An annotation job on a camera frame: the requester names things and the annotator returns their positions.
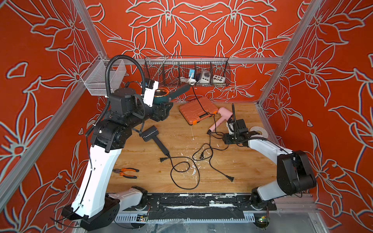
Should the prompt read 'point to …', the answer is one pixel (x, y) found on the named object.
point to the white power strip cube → (218, 79)
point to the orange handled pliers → (120, 172)
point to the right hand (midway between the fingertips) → (223, 137)
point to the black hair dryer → (151, 132)
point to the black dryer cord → (163, 158)
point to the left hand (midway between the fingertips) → (164, 99)
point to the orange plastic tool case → (197, 110)
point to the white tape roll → (262, 132)
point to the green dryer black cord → (214, 127)
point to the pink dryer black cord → (229, 178)
